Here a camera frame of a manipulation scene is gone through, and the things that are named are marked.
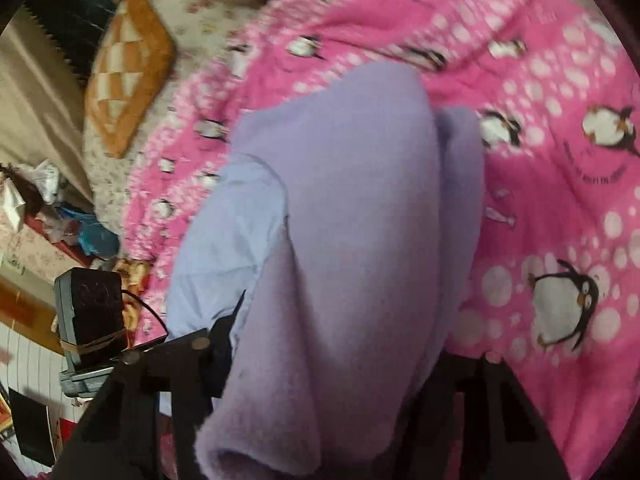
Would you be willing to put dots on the beige curtain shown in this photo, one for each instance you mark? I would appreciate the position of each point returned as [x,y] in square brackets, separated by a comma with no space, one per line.
[42,105]

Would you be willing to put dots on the floral bed sheet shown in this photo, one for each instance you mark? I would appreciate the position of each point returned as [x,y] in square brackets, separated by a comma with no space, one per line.
[200,29]

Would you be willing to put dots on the lavender fleece jacket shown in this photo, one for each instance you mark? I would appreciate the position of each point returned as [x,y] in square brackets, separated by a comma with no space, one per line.
[341,236]

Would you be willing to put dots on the orange checkered cushion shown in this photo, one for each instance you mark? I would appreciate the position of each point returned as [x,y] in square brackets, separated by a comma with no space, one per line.
[131,67]

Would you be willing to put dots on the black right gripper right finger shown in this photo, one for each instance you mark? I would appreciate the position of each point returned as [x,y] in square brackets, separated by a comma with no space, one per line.
[472,419]

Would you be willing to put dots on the orange yellow patterned cloth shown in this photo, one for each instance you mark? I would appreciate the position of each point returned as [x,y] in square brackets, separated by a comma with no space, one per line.
[135,276]

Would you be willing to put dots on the blue plastic bag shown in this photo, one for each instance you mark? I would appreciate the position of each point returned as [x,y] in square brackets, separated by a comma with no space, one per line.
[93,237]

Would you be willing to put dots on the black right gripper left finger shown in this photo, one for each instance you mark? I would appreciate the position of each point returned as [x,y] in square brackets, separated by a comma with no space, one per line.
[118,437]

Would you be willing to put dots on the pink penguin quilt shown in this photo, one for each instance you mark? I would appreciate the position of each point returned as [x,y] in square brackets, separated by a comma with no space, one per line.
[554,283]

